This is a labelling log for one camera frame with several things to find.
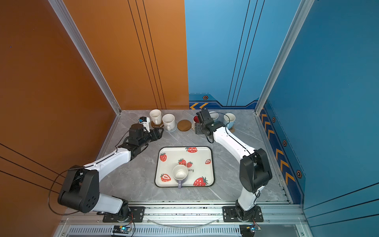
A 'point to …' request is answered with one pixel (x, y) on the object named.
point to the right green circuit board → (248, 230)
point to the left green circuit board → (121, 229)
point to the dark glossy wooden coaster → (157, 126)
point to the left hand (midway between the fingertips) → (161, 128)
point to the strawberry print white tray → (188, 166)
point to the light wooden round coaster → (184, 125)
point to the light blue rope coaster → (171, 131)
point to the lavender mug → (180, 172)
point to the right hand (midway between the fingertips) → (200, 127)
